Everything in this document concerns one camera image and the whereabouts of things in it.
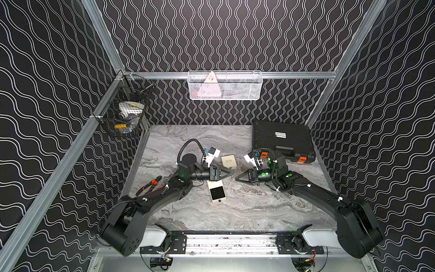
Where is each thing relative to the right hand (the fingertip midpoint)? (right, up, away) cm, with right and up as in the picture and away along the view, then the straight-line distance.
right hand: (237, 179), depth 75 cm
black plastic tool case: (+40, +18, +31) cm, 53 cm away
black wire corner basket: (-54, +31, +7) cm, 63 cm away
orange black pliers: (-43, -5, +16) cm, 47 cm away
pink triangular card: (-13, +46, +15) cm, 50 cm away
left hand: (-3, +4, -5) cm, 7 cm away
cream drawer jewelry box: (-9, -9, +13) cm, 18 cm away
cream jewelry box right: (-2, +5, +25) cm, 25 cm away
